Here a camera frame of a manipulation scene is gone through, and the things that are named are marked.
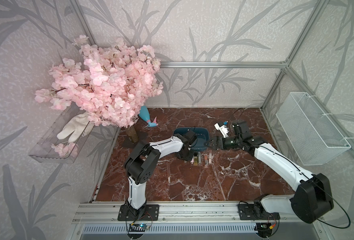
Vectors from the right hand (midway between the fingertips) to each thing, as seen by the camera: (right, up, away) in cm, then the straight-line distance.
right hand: (208, 144), depth 78 cm
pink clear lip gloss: (0, -12, +13) cm, 18 cm away
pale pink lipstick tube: (+3, -11, +14) cm, 18 cm away
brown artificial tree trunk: (-46, +4, +15) cm, 49 cm away
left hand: (-10, -12, +14) cm, 21 cm away
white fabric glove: (-61, +10, -10) cm, 62 cm away
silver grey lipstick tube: (-4, -11, +14) cm, 18 cm away
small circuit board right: (+26, -41, -6) cm, 49 cm away
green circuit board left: (-35, -40, -6) cm, 53 cm away
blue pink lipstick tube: (-8, -13, +12) cm, 19 cm away
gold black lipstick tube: (-6, -10, +13) cm, 18 cm away
